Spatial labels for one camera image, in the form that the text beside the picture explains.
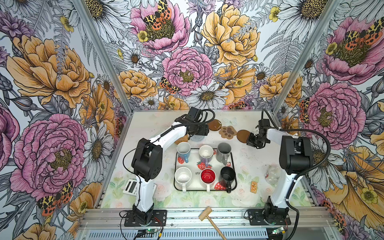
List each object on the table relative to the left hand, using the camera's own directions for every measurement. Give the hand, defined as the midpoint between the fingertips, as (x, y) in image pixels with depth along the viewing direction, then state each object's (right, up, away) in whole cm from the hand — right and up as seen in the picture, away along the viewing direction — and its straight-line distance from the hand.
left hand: (202, 134), depth 93 cm
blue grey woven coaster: (-3, -4, +12) cm, 13 cm away
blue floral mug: (-12, -10, +1) cm, 15 cm away
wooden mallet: (+1, -37, -18) cm, 42 cm away
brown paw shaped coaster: (+18, 0, +16) cm, 24 cm away
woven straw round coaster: (-9, 0, -25) cm, 26 cm away
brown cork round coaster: (+29, -2, +15) cm, 33 cm away
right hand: (+30, -8, +8) cm, 32 cm away
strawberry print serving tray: (-4, -23, -5) cm, 24 cm away
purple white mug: (+2, -12, +4) cm, 13 cm away
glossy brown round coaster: (+10, +5, +20) cm, 23 cm away
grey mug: (+11, -11, -6) cm, 17 cm away
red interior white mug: (+3, -23, -6) cm, 25 cm away
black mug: (+14, -23, -8) cm, 28 cm away
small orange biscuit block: (+27, -28, -10) cm, 41 cm away
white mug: (-11, -24, -6) cm, 27 cm away
